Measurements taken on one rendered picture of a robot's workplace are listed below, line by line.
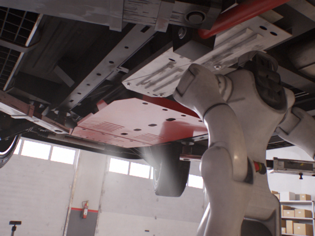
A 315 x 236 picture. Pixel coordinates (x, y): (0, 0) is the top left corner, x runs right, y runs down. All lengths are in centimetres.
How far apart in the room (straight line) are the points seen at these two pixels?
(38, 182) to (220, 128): 958
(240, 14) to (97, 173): 1002
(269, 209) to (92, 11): 72
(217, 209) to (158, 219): 1107
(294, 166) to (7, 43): 199
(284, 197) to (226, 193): 1130
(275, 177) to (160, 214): 447
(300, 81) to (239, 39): 60
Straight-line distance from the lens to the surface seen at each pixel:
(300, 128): 118
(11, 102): 177
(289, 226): 1183
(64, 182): 1039
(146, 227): 1154
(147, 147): 310
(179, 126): 209
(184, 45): 95
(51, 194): 1028
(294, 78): 164
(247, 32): 109
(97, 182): 1066
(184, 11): 81
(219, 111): 77
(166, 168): 289
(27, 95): 232
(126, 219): 1117
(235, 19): 84
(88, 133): 268
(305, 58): 156
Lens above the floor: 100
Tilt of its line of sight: 18 degrees up
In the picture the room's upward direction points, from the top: 6 degrees clockwise
